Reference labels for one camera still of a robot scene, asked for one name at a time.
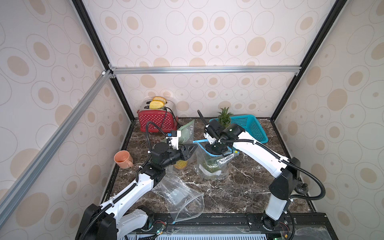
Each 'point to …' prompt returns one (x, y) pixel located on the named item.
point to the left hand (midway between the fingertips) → (199, 147)
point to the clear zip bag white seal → (184, 202)
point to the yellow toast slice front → (156, 104)
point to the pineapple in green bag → (180, 164)
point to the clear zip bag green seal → (187, 137)
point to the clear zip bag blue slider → (201, 170)
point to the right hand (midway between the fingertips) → (207, 156)
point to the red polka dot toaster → (146, 115)
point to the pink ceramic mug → (123, 159)
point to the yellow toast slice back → (160, 98)
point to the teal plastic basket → (250, 124)
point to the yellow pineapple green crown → (224, 118)
